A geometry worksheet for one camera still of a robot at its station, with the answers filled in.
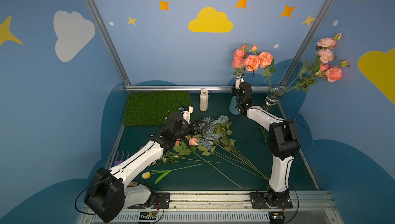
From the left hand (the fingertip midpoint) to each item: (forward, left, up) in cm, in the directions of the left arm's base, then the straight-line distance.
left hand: (204, 121), depth 77 cm
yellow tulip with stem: (-21, +30, -21) cm, 42 cm away
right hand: (+30, -24, +3) cm, 39 cm away
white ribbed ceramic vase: (+25, 0, -11) cm, 27 cm away
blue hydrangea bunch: (+2, -7, -13) cm, 15 cm away
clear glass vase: (+24, -44, -9) cm, 51 cm away
